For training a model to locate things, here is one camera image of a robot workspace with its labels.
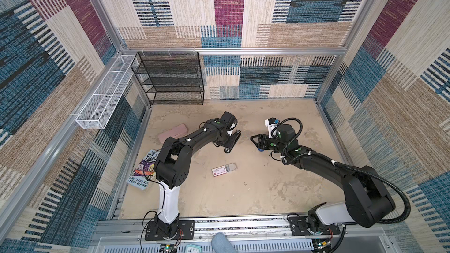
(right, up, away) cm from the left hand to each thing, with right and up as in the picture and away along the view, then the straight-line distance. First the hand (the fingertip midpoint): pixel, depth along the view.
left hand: (230, 141), depth 94 cm
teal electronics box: (-15, -37, -27) cm, 48 cm away
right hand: (+12, +1, -8) cm, 14 cm away
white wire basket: (-53, +15, -24) cm, 60 cm away
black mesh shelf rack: (-37, +38, +14) cm, 54 cm away
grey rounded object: (-4, -36, -26) cm, 45 cm away
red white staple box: (-5, -14, -5) cm, 16 cm away
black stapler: (0, +1, -9) cm, 9 cm away
